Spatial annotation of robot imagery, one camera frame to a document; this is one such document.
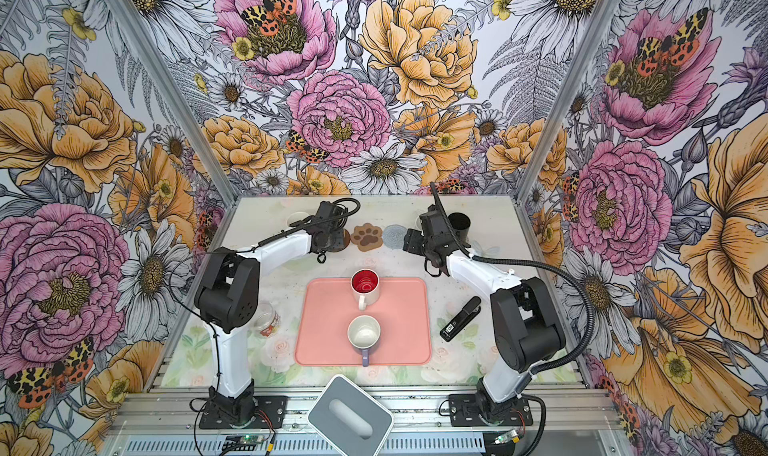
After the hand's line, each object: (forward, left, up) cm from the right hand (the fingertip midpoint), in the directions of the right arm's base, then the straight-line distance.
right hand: (414, 247), depth 93 cm
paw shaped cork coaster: (+13, +16, -11) cm, 23 cm away
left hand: (+6, +27, -5) cm, 28 cm away
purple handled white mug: (-22, +15, -10) cm, 29 cm away
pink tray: (-14, +27, -11) cm, 32 cm away
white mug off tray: (+13, +38, +1) cm, 40 cm away
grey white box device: (-43, +18, -10) cm, 48 cm away
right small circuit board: (-47, -19, -12) cm, 52 cm away
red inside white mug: (-8, +15, -8) cm, 19 cm away
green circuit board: (-47, +43, -12) cm, 65 cm away
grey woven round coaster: (+13, +6, -10) cm, 17 cm away
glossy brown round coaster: (+12, +23, -10) cm, 28 cm away
